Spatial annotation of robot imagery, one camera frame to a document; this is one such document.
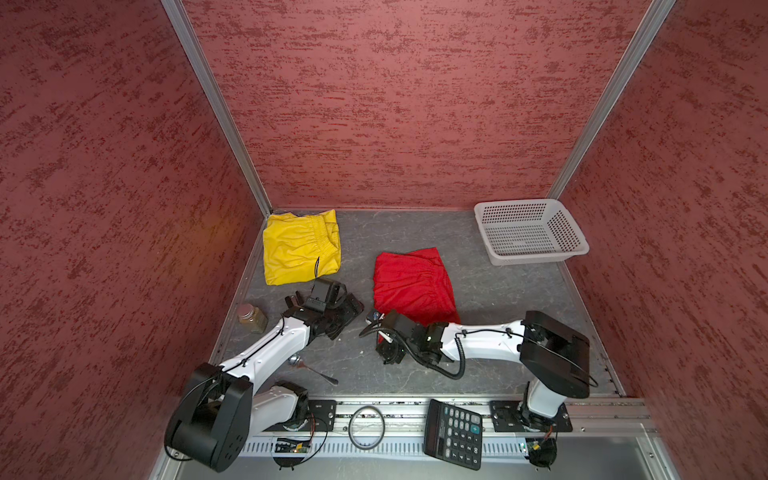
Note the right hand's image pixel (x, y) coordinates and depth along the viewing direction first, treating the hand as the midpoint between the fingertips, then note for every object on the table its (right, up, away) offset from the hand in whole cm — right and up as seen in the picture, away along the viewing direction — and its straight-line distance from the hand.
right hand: (386, 343), depth 84 cm
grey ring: (-8, -15, -12) cm, 21 cm away
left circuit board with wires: (-22, -20, -13) cm, 33 cm away
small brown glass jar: (-38, +8, -3) cm, 39 cm away
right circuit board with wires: (+39, -22, -13) cm, 46 cm away
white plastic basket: (+52, +33, +22) cm, 65 cm away
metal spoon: (-24, -4, -3) cm, 25 cm away
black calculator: (+17, -17, -14) cm, 28 cm away
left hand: (-9, +7, +2) cm, 11 cm away
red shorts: (+10, +16, +8) cm, 20 cm away
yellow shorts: (-32, +27, +20) cm, 46 cm away
